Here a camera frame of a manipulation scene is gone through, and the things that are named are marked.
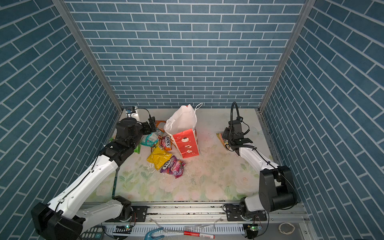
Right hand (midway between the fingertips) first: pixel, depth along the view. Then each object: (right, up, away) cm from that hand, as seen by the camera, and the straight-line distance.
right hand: (227, 128), depth 91 cm
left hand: (-44, +6, -16) cm, 47 cm away
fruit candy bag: (-2, -8, -1) cm, 8 cm away
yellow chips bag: (-42, -17, -2) cm, 45 cm away
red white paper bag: (-30, +2, +8) cm, 31 cm away
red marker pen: (-18, -48, -23) cm, 56 cm away
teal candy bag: (-49, -7, +4) cm, 49 cm away
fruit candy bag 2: (-40, -9, +6) cm, 41 cm away
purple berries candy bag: (-33, -22, -5) cm, 40 cm away
